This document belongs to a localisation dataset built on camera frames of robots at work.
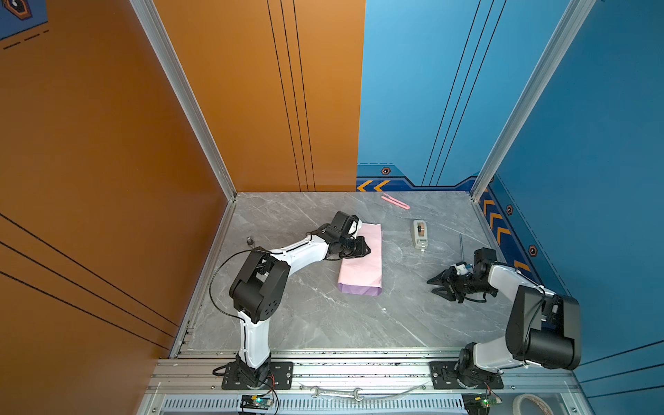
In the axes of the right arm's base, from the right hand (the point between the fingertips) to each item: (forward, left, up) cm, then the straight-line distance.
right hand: (429, 284), depth 87 cm
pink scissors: (+42, +5, -3) cm, 42 cm away
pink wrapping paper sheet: (+2, +22, +3) cm, 23 cm away
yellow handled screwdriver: (+18, -18, -5) cm, 26 cm away
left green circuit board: (-32, +54, -5) cm, 63 cm away
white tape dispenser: (+22, -2, -1) cm, 22 cm away
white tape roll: (-34, -16, -5) cm, 38 cm away
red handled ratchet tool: (+20, +67, -2) cm, 69 cm away
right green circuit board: (-32, -7, -7) cm, 34 cm away
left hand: (+11, +19, +4) cm, 23 cm away
